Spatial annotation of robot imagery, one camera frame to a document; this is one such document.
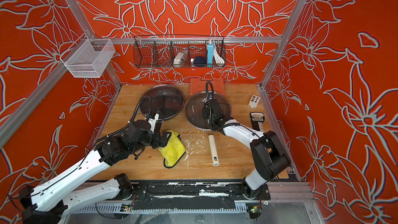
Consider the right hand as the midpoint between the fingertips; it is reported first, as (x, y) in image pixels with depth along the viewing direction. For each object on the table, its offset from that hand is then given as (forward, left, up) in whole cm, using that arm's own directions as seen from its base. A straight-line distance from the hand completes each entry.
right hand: (204, 105), depth 89 cm
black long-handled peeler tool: (0, -35, -14) cm, 37 cm away
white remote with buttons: (+14, -35, -12) cm, 40 cm away
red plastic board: (+28, +5, -9) cm, 30 cm away
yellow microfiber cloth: (-23, +17, -11) cm, 30 cm away
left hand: (-20, +19, +6) cm, 29 cm away
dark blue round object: (+23, +3, +15) cm, 27 cm away
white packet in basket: (+24, +15, +17) cm, 33 cm away
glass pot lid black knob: (+10, +25, -8) cm, 28 cm away
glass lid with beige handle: (0, +7, -4) cm, 8 cm away
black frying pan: (+13, +26, -11) cm, 31 cm away
